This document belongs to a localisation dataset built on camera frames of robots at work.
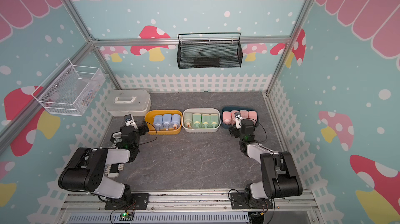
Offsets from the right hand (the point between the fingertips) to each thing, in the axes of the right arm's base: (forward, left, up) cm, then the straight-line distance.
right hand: (240, 122), depth 94 cm
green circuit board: (-46, +59, -10) cm, 75 cm away
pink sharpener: (+4, +8, -1) cm, 9 cm away
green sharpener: (+2, +27, -1) cm, 27 cm away
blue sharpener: (+1, +50, 0) cm, 50 cm away
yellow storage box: (+6, +58, -5) cm, 59 cm away
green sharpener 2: (+1, +16, 0) cm, 16 cm away
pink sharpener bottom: (+4, +4, -1) cm, 5 cm away
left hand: (-1, +62, +2) cm, 62 cm away
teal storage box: (+12, +5, -2) cm, 13 cm away
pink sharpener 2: (+6, -9, -2) cm, 11 cm away
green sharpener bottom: (+1, +21, 0) cm, 21 cm away
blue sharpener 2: (+2, +45, -1) cm, 45 cm away
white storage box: (+12, +18, -3) cm, 22 cm away
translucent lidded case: (+14, +76, +4) cm, 77 cm away
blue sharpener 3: (+1, +39, 0) cm, 39 cm away
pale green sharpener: (+3, +32, -1) cm, 32 cm away
